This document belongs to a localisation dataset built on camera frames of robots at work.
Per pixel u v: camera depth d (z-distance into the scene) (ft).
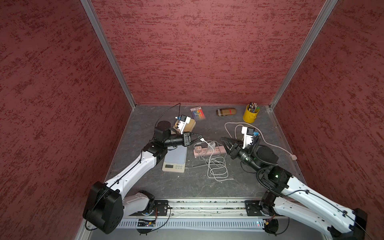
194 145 2.73
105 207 1.29
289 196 1.57
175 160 2.94
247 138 1.93
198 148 2.91
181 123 2.24
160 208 2.44
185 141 2.07
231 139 2.09
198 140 2.29
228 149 1.99
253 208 2.42
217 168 2.87
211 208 2.49
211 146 2.91
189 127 3.39
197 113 3.74
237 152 1.86
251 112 3.35
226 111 3.75
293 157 3.12
